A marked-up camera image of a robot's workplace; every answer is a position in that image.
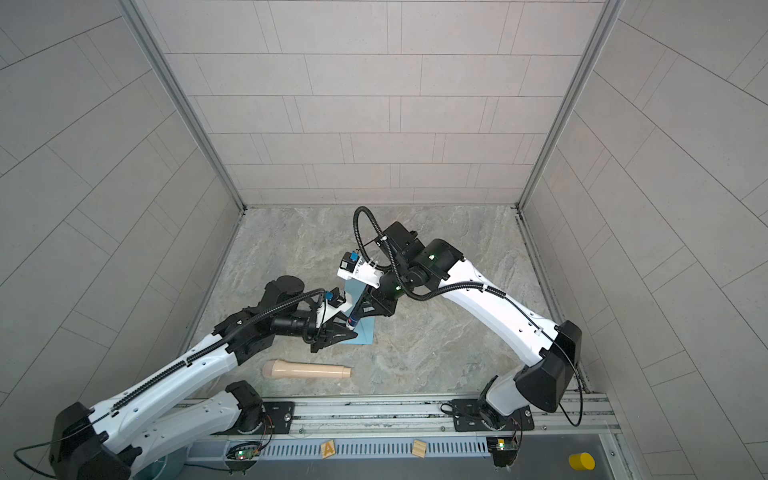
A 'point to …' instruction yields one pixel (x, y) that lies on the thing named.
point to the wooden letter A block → (328, 449)
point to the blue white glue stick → (353, 317)
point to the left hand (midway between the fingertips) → (359, 326)
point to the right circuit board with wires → (503, 449)
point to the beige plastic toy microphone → (278, 368)
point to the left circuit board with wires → (249, 450)
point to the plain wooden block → (419, 448)
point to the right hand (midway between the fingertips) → (359, 311)
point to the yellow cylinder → (582, 461)
